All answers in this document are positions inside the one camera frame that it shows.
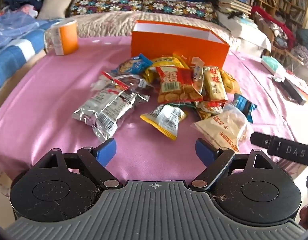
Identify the red yellow bean packet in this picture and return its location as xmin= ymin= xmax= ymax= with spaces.
xmin=155 ymin=66 xmax=204 ymax=104

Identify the red clear date packet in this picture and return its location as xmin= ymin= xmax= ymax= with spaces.
xmin=91 ymin=70 xmax=154 ymax=94

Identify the blue plaid blanket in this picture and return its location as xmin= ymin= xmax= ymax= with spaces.
xmin=0 ymin=12 xmax=62 ymax=93

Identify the beige pillow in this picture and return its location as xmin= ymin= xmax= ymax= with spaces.
xmin=37 ymin=0 xmax=77 ymax=20

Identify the yellow rice cracker packet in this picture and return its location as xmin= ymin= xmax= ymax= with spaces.
xmin=203 ymin=66 xmax=229 ymax=101

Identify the red cloth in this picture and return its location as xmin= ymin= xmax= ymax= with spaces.
xmin=251 ymin=5 xmax=295 ymax=48

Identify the stack of books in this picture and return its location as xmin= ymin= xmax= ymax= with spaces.
xmin=217 ymin=0 xmax=253 ymax=16

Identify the green snack packet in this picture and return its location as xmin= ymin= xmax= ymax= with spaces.
xmin=168 ymin=101 xmax=197 ymax=110

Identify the cream nut packet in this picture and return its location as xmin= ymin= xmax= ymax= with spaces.
xmin=191 ymin=103 xmax=254 ymax=153

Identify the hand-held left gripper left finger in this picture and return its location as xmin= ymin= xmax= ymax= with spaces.
xmin=40 ymin=138 xmax=119 ymax=189

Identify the red white cracker packet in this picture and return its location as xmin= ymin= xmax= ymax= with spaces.
xmin=195 ymin=99 xmax=228 ymax=120

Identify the dark blue cookie packet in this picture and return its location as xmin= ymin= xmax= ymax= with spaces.
xmin=232 ymin=93 xmax=258 ymax=123

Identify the orange cardboard box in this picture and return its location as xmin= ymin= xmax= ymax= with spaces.
xmin=130 ymin=20 xmax=230 ymax=68

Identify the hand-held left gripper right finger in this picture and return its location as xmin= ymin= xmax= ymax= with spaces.
xmin=190 ymin=138 xmax=274 ymax=190

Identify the silver snack packet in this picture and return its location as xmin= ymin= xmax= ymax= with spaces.
xmin=93 ymin=92 xmax=150 ymax=141
xmin=71 ymin=91 xmax=124 ymax=128

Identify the small yellow silver packet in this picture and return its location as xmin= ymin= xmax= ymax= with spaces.
xmin=140 ymin=104 xmax=187 ymax=141

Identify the person's right hand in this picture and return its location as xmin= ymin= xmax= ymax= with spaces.
xmin=300 ymin=204 xmax=308 ymax=229

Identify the orange label mug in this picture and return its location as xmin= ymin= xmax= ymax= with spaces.
xmin=45 ymin=19 xmax=79 ymax=56

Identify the black box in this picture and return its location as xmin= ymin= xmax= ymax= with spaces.
xmin=279 ymin=76 xmax=308 ymax=106

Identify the pink tablecloth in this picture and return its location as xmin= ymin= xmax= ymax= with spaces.
xmin=0 ymin=36 xmax=308 ymax=198

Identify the wicker chair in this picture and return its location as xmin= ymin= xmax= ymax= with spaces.
xmin=254 ymin=17 xmax=307 ymax=65

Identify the yellow crinkled snack packet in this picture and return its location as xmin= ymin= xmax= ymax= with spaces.
xmin=143 ymin=55 xmax=191 ymax=83

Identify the white blue slim packet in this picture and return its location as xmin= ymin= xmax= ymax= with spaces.
xmin=191 ymin=56 xmax=205 ymax=94

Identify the clear yellow cake packet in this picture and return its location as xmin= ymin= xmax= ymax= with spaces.
xmin=220 ymin=69 xmax=242 ymax=95

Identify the white cloth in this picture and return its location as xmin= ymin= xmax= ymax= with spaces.
xmin=216 ymin=11 xmax=272 ymax=51

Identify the teal tissue pack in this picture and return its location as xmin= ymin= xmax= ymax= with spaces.
xmin=261 ymin=55 xmax=286 ymax=76

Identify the red white booklet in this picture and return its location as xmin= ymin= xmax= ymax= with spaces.
xmin=284 ymin=70 xmax=308 ymax=98

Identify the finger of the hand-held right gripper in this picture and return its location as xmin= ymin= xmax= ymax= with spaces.
xmin=251 ymin=131 xmax=308 ymax=167

